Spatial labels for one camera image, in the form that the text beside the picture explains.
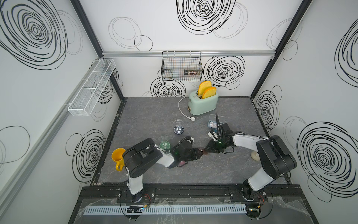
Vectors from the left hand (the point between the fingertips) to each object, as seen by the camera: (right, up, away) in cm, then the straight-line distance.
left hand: (202, 154), depth 86 cm
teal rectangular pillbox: (+10, +19, +16) cm, 26 cm away
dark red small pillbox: (+1, +1, +1) cm, 2 cm away
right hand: (+3, +2, +3) cm, 4 cm away
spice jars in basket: (-7, +53, +5) cm, 54 cm away
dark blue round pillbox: (-15, +14, +13) cm, 24 cm away
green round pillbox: (-25, +5, +5) cm, 26 cm away
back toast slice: (+3, +45, +13) cm, 47 cm away
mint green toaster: (-2, +31, +16) cm, 35 cm away
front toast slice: (+6, +41, +10) cm, 42 cm away
